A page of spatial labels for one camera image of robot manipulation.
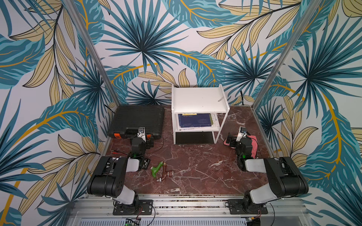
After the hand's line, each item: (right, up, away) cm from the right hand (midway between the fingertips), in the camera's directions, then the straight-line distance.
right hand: (238, 133), depth 92 cm
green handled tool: (-53, -22, -6) cm, 58 cm away
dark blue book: (-28, +9, -6) cm, 30 cm away
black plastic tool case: (-77, +9, +9) cm, 78 cm away
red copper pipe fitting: (-44, -22, -10) cm, 50 cm away
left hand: (-62, -2, +1) cm, 62 cm away
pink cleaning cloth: (+12, -10, +2) cm, 16 cm away
